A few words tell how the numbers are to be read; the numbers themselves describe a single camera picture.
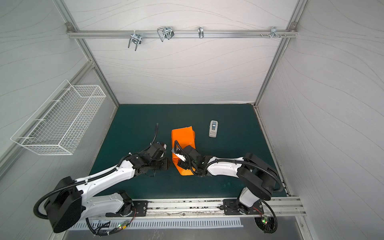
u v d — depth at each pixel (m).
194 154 0.66
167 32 0.77
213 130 1.01
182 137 0.95
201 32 0.78
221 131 1.02
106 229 0.69
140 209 0.74
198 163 0.65
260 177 0.45
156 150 0.64
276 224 0.70
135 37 0.78
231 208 0.72
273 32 0.76
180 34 0.79
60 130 0.68
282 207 0.76
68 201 0.40
